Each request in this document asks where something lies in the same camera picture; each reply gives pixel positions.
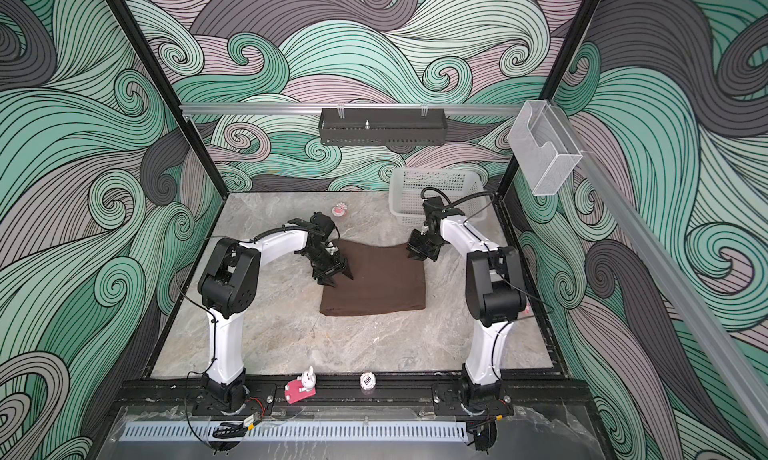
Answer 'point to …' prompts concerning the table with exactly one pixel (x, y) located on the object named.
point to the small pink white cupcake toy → (340, 210)
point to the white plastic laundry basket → (459, 189)
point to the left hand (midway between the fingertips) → (348, 278)
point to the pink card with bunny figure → (302, 388)
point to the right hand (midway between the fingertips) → (409, 253)
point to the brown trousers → (384, 279)
